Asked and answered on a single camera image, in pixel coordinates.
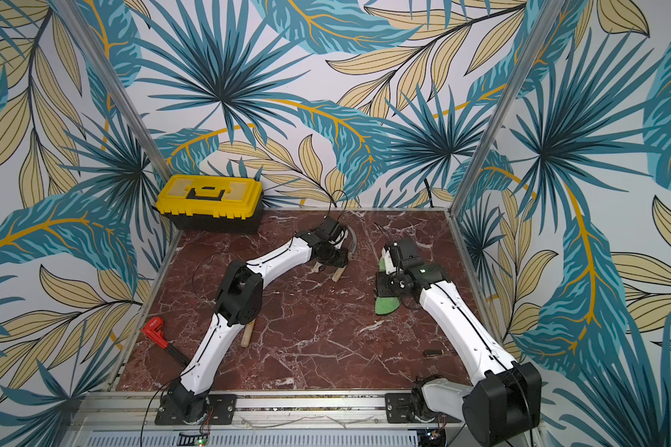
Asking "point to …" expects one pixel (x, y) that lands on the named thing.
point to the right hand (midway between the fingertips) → (383, 284)
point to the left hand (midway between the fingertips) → (346, 262)
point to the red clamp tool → (153, 330)
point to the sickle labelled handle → (316, 268)
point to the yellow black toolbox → (212, 203)
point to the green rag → (385, 304)
